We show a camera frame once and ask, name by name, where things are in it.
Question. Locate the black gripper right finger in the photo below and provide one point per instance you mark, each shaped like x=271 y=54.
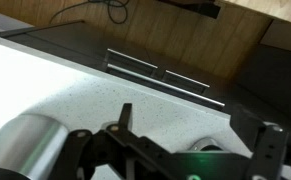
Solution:
x=266 y=142

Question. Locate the dark drawer cabinet with handles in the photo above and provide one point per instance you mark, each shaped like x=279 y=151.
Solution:
x=80 y=43

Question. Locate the stainless steel kettle black lid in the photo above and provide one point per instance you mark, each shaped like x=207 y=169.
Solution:
x=29 y=147

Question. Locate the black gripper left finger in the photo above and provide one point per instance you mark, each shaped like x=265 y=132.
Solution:
x=74 y=160

